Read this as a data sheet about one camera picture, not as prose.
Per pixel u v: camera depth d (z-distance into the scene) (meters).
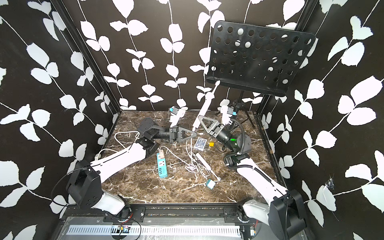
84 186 0.42
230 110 0.59
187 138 0.60
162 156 0.90
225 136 0.59
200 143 1.01
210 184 0.83
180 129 0.59
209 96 1.13
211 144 1.01
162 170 0.86
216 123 0.57
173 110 0.59
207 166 0.90
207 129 0.57
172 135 0.57
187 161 0.93
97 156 0.96
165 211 0.76
